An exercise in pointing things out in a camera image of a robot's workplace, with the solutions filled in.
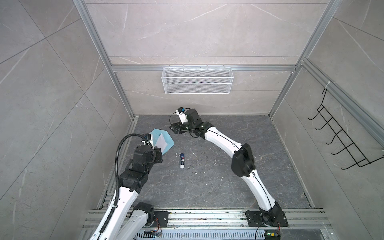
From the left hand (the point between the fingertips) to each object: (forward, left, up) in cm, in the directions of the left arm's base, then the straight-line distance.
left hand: (156, 144), depth 75 cm
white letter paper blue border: (+4, -1, -6) cm, 7 cm away
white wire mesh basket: (+47, -23, +6) cm, 53 cm away
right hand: (+19, -8, -7) cm, 21 cm away
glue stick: (+3, -12, -21) cm, 25 cm away
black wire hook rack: (-18, -85, +11) cm, 88 cm away
